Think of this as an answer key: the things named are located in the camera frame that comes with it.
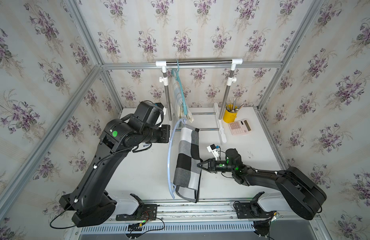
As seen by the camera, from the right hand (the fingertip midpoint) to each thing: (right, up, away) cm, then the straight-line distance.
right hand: (199, 167), depth 77 cm
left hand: (-13, +18, -17) cm, 28 cm away
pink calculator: (+32, +20, +29) cm, 47 cm away
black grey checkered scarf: (-6, -1, -8) cm, 10 cm away
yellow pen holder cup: (+24, +29, +27) cm, 47 cm away
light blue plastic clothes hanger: (-13, -3, -17) cm, 21 cm away
